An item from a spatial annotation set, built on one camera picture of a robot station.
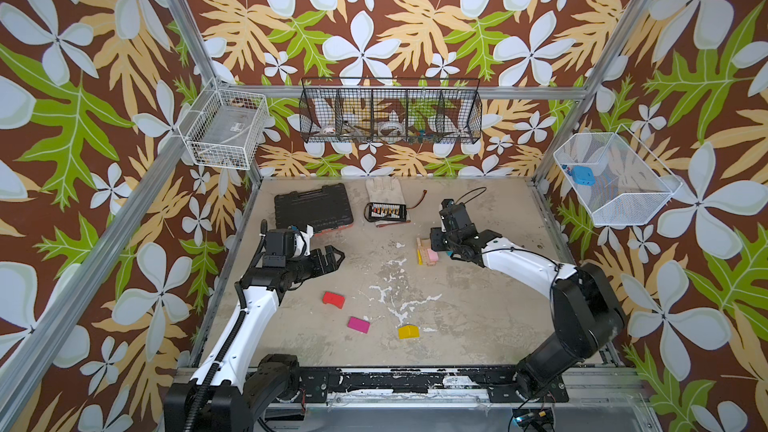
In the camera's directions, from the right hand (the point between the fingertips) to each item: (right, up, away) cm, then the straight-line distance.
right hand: (433, 233), depth 92 cm
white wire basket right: (+49, +15, -15) cm, 54 cm away
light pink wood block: (0, -7, +1) cm, 7 cm away
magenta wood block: (-23, -26, -7) cm, 35 cm away
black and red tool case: (-37, +7, +14) cm, 40 cm away
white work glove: (-15, +15, +23) cm, 32 cm away
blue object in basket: (+43, +18, -6) cm, 47 cm away
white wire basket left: (-63, +32, -6) cm, 70 cm away
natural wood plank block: (-3, -4, -1) cm, 5 cm away
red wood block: (-32, -19, -4) cm, 37 cm away
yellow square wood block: (-4, -8, +3) cm, 10 cm away
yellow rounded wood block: (-9, -26, -11) cm, 30 cm away
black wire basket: (-13, +41, +6) cm, 43 cm away
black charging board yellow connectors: (-14, +7, +16) cm, 22 cm away
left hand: (-30, -5, -11) cm, 33 cm away
